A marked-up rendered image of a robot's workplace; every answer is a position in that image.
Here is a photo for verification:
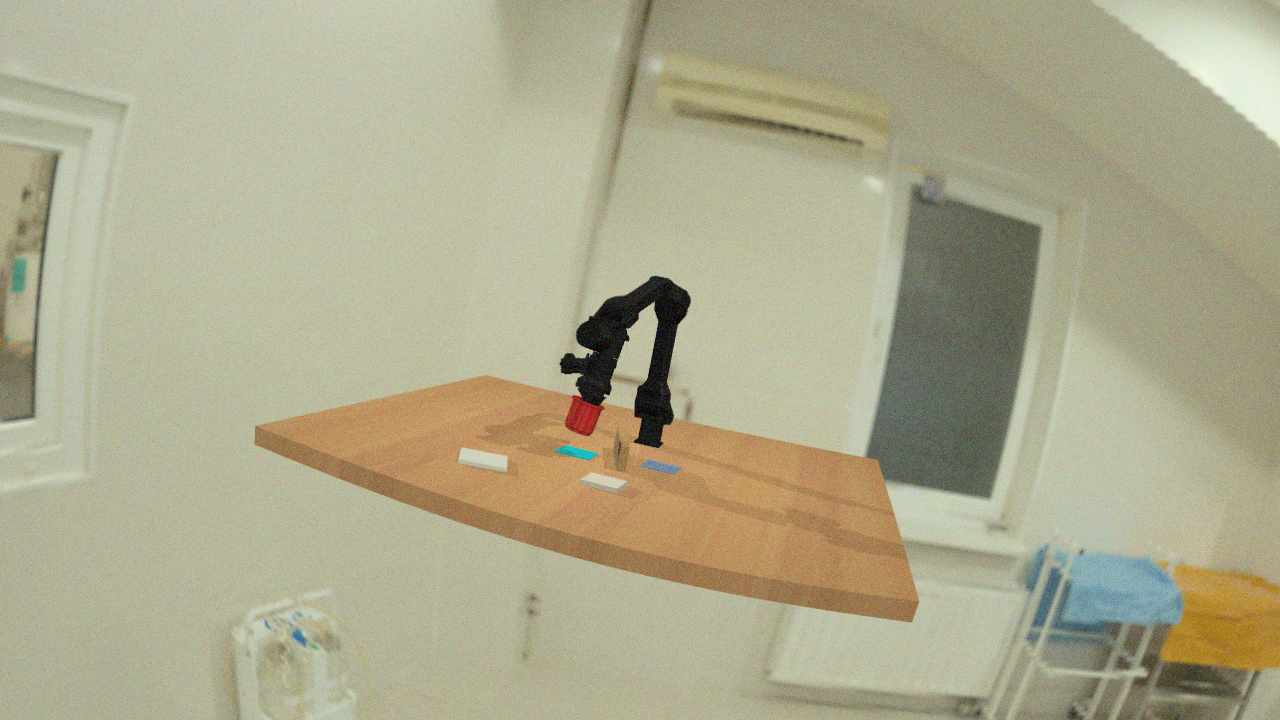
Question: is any cream square block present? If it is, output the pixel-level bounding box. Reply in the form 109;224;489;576
580;473;627;495

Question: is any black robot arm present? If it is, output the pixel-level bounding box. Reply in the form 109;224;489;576
561;275;691;448

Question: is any red cup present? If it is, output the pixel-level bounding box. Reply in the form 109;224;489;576
564;395;604;436

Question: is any pale cream square tile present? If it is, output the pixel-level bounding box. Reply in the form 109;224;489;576
458;447;507;471

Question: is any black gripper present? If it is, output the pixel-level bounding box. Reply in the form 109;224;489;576
575;351;618;406

